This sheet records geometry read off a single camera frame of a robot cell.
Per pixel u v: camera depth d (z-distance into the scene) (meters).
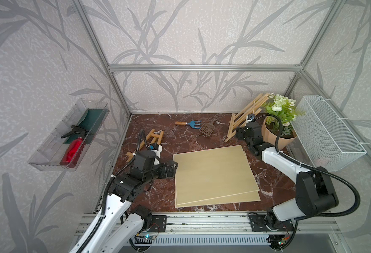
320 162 0.72
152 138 1.05
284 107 0.82
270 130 0.88
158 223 0.73
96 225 0.40
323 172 0.44
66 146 0.62
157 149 0.65
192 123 1.16
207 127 1.12
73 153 0.58
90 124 0.71
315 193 0.44
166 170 0.62
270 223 0.66
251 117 0.77
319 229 0.72
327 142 0.62
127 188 0.46
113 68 0.94
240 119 0.98
